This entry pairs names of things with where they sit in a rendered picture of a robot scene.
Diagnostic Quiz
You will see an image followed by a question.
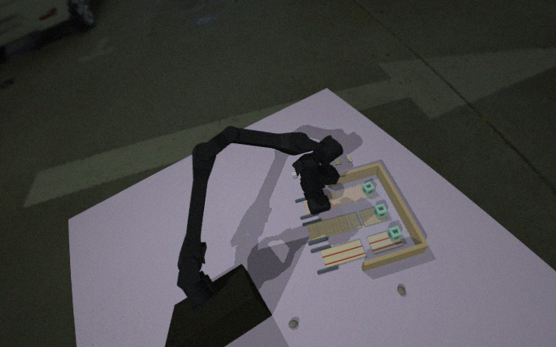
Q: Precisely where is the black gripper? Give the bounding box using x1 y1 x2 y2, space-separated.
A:
300 172 331 215

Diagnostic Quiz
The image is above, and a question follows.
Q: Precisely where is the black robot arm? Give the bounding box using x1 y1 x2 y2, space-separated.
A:
177 126 343 310

